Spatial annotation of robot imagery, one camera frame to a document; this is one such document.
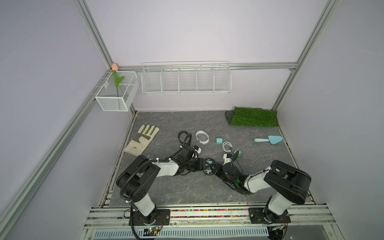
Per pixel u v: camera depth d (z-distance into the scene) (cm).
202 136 105
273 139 103
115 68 89
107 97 78
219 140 102
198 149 87
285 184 46
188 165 78
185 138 102
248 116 113
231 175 67
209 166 87
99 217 75
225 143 99
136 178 43
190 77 100
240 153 94
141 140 104
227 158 84
